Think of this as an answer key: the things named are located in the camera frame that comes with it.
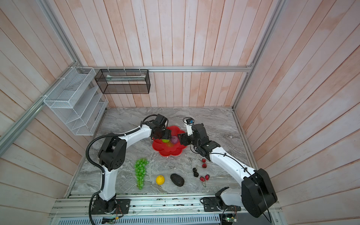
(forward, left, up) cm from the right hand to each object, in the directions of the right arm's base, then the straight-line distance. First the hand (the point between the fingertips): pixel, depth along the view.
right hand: (182, 133), depth 84 cm
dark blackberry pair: (-19, -8, -16) cm, 26 cm away
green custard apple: (+2, +12, -13) cm, 17 cm away
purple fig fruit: (+3, +5, -12) cm, 14 cm away
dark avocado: (-24, +2, -12) cm, 27 cm away
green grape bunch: (-19, +25, -12) cm, 34 cm away
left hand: (+5, +11, -13) cm, 17 cm away
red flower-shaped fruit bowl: (-3, +11, -16) cm, 20 cm away
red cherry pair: (-14, -14, -15) cm, 25 cm away
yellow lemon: (-24, +12, -12) cm, 30 cm away
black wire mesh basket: (+41, +45, +9) cm, 62 cm away
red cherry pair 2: (-23, -13, -16) cm, 31 cm away
